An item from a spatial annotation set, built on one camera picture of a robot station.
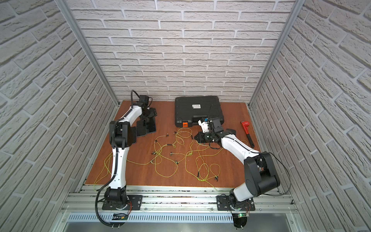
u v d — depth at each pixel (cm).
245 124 106
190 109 109
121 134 65
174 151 94
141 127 106
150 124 107
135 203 74
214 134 68
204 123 81
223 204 74
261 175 44
